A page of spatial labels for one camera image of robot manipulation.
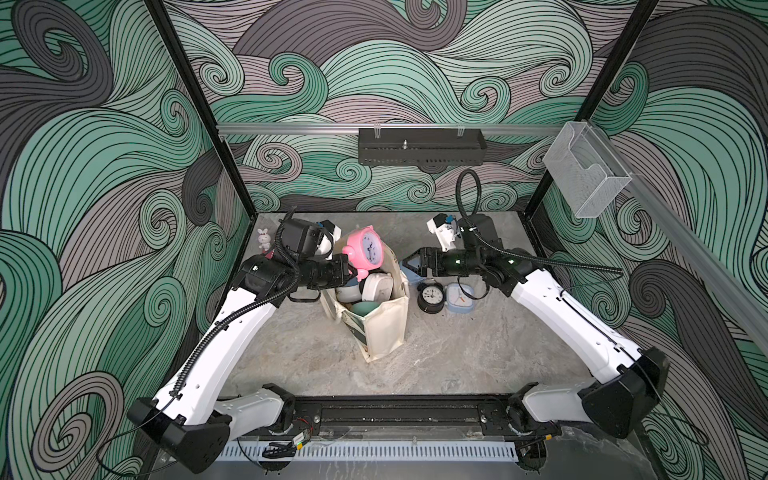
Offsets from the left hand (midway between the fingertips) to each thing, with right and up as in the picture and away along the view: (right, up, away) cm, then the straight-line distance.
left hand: (356, 268), depth 67 cm
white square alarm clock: (+5, -6, +8) cm, 11 cm away
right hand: (+13, +1, +5) cm, 14 cm away
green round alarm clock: (+2, -10, +4) cm, 11 cm away
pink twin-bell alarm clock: (+2, +4, +4) cm, 6 cm away
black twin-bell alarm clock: (+22, -12, +25) cm, 35 cm away
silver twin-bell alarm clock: (-3, -9, +17) cm, 19 cm away
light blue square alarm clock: (+31, -14, +26) cm, 42 cm away
